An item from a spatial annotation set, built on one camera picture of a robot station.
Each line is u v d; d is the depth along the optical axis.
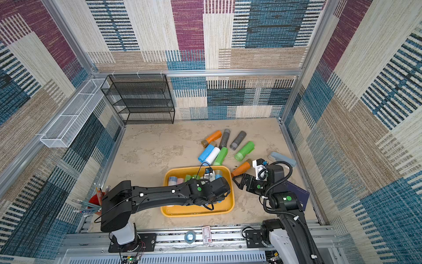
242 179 0.66
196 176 0.91
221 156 0.99
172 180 0.88
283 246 0.57
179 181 0.89
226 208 0.82
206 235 0.75
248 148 1.02
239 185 0.66
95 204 0.75
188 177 0.89
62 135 0.70
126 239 0.60
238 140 1.07
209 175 0.73
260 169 0.70
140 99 1.09
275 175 0.57
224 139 1.07
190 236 0.76
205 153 1.01
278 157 0.97
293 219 0.48
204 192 0.59
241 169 0.95
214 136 1.11
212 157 0.98
